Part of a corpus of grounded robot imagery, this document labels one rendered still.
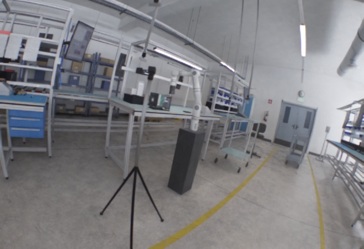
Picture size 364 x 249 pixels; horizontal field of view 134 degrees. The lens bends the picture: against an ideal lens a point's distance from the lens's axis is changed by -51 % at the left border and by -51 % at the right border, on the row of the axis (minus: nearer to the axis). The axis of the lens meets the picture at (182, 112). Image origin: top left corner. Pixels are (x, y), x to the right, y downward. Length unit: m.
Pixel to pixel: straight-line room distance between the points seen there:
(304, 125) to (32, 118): 8.57
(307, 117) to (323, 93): 1.38
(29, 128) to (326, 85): 9.14
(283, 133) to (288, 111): 1.07
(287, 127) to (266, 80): 2.57
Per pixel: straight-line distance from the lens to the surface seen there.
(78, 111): 5.46
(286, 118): 8.06
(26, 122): 1.86
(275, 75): 8.37
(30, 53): 2.42
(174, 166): 2.02
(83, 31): 2.23
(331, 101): 8.25
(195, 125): 1.86
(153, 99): 2.28
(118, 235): 1.52
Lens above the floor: 1.22
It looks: 6 degrees down
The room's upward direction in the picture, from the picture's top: 11 degrees clockwise
